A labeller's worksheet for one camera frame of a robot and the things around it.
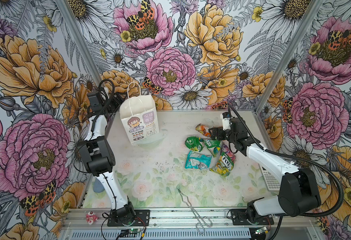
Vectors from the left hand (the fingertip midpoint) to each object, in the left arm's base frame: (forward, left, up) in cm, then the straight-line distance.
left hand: (126, 100), depth 92 cm
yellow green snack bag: (-34, -57, -16) cm, 68 cm away
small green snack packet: (-21, -53, -19) cm, 60 cm away
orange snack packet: (-8, -49, -19) cm, 53 cm away
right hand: (-18, -53, -9) cm, 57 cm away
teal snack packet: (-30, -43, -21) cm, 56 cm away
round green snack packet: (-19, -41, -19) cm, 49 cm away
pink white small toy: (-57, +10, -22) cm, 62 cm away
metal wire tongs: (-61, -41, -26) cm, 78 cm away
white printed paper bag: (-12, -10, 0) cm, 15 cm away
